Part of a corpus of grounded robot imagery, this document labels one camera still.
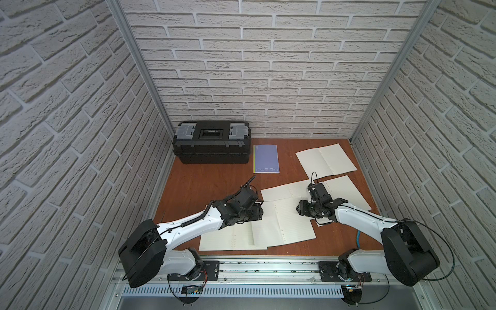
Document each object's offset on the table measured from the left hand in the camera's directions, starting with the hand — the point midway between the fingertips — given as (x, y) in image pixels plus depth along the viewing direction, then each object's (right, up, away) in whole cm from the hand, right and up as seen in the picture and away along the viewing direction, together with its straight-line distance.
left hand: (263, 211), depth 81 cm
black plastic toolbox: (-25, +31, +14) cm, 42 cm away
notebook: (+41, +8, +17) cm, 45 cm away
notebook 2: (+9, -7, +5) cm, 12 cm away
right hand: (+19, -2, +9) cm, 22 cm away
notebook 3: (-5, -9, -3) cm, 11 cm away
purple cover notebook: (+3, +22, +29) cm, 37 cm away
